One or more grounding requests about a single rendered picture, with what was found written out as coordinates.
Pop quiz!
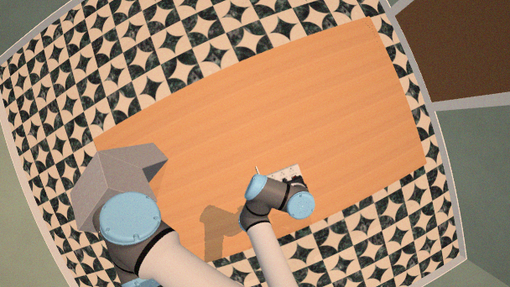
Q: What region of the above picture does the white power strip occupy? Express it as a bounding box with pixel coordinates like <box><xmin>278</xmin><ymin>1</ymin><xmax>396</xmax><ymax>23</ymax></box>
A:
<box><xmin>267</xmin><ymin>164</ymin><xmax>302</xmax><ymax>182</ymax></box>

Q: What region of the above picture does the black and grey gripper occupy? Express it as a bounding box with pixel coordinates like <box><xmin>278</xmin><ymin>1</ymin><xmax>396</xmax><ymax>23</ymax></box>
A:
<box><xmin>282</xmin><ymin>175</ymin><xmax>309</xmax><ymax>191</ymax></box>

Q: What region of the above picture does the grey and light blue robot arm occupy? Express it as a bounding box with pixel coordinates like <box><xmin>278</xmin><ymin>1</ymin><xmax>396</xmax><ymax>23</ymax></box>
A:
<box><xmin>92</xmin><ymin>174</ymin><xmax>315</xmax><ymax>287</ymax></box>

